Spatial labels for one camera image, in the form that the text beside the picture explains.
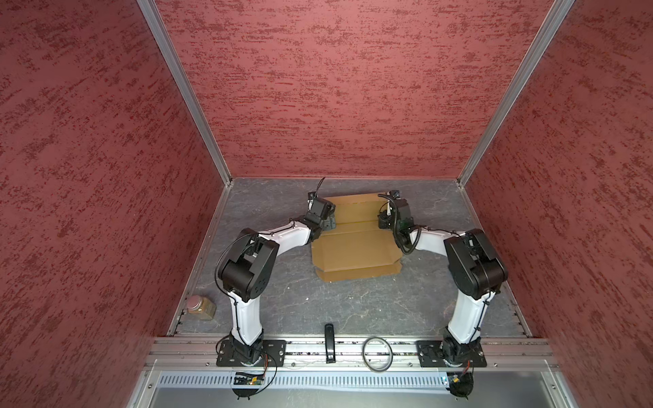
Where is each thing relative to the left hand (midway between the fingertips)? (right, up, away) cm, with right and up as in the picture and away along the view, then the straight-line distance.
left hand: (320, 221), depth 99 cm
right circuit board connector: (+42, -45, -28) cm, 68 cm away
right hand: (+25, +2, +3) cm, 26 cm away
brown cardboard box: (+14, -9, -3) cm, 17 cm away
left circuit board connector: (-20, -44, -26) cm, 55 cm away
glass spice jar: (-34, -25, -23) cm, 48 cm away
